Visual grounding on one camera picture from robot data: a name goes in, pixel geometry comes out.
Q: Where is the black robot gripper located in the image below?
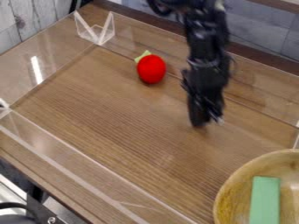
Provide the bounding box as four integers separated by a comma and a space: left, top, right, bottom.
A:
182, 56, 231, 127

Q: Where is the green rectangular block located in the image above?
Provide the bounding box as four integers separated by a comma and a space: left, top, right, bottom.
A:
248, 176, 280, 224

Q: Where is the brown wooden bowl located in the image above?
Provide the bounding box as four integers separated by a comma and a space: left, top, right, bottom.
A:
212, 149, 299, 224

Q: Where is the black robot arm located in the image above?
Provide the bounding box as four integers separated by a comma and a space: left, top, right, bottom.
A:
145, 0, 231, 127

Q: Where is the small light green piece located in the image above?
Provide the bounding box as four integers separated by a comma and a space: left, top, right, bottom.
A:
135, 50, 152, 63

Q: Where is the clear acrylic corner bracket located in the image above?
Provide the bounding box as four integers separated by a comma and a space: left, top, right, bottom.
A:
73, 11, 116, 46

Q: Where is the black metal table bracket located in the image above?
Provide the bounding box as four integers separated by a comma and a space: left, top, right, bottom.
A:
27, 185, 68, 224

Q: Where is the black cable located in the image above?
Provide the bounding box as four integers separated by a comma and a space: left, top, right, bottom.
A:
0, 200, 33, 224

